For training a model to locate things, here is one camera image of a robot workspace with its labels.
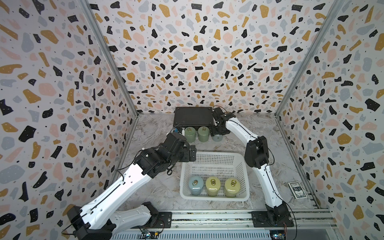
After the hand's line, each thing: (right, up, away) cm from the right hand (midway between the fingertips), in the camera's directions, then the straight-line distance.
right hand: (217, 132), depth 104 cm
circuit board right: (+26, -48, -33) cm, 63 cm away
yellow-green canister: (-5, -26, -28) cm, 38 cm away
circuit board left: (-35, -47, -34) cm, 68 cm away
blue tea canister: (-14, -26, -28) cm, 40 cm away
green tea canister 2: (-9, -1, -3) cm, 10 cm away
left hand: (-16, -7, -34) cm, 38 cm away
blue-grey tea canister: (0, -4, -3) cm, 5 cm away
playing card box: (+42, -32, -21) cm, 57 cm away
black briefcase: (-17, +12, +11) cm, 23 cm away
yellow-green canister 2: (+5, -27, -28) cm, 39 cm away
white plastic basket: (+3, -20, -12) cm, 24 cm away
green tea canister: (-19, -1, -4) cm, 19 cm away
